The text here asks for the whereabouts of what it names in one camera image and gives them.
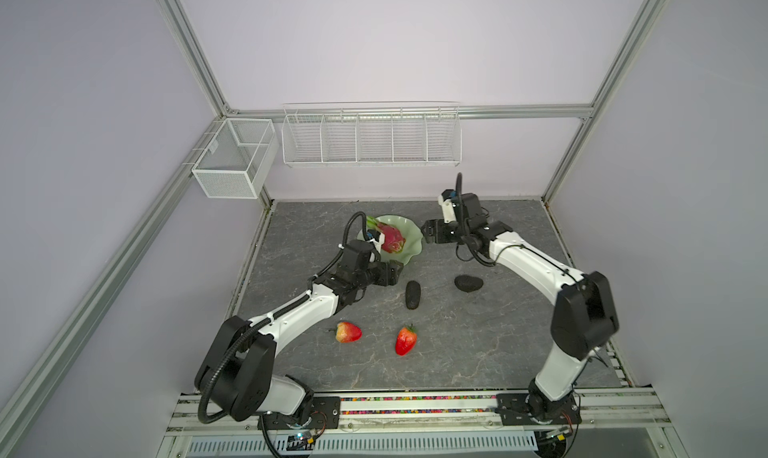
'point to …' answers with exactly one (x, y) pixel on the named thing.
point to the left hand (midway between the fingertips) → (393, 267)
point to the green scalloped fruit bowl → (410, 231)
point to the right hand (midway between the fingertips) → (432, 229)
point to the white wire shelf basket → (382, 133)
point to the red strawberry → (405, 340)
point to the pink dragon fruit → (393, 241)
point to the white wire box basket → (236, 161)
